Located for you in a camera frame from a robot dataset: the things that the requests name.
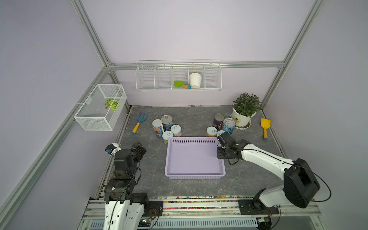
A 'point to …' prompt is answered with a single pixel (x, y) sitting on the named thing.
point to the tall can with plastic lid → (156, 124)
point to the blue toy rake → (139, 120)
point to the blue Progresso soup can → (228, 125)
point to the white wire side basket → (100, 110)
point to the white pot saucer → (242, 128)
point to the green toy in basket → (113, 104)
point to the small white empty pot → (195, 80)
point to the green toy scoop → (178, 84)
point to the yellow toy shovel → (265, 124)
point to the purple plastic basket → (193, 158)
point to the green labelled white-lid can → (165, 136)
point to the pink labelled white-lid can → (176, 129)
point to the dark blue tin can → (167, 121)
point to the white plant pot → (241, 120)
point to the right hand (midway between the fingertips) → (219, 152)
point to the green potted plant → (247, 105)
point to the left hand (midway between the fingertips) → (136, 148)
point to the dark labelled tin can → (218, 121)
